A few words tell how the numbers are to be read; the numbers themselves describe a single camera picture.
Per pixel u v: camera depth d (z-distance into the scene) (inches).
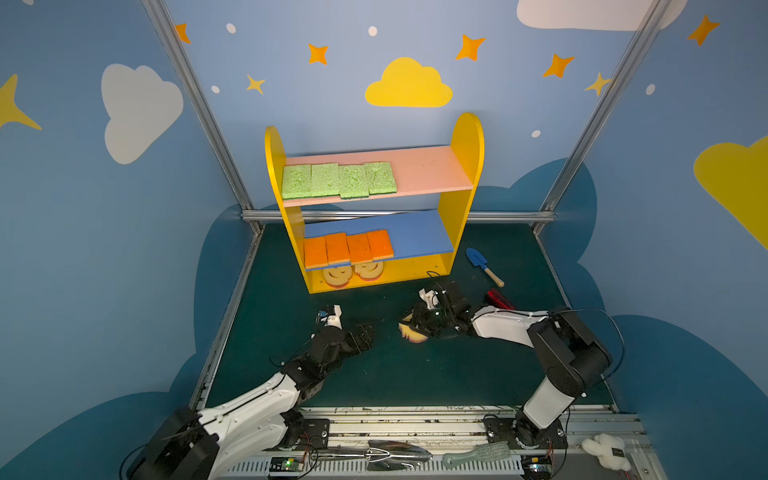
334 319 30.2
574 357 18.6
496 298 37.9
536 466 28.3
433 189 29.3
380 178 29.3
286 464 27.9
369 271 40.7
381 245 37.7
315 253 36.8
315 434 29.3
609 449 27.7
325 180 28.8
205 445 16.5
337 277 39.6
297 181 28.5
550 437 28.9
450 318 28.8
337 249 36.7
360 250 36.7
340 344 25.5
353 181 28.9
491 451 28.2
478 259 43.9
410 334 34.8
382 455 27.7
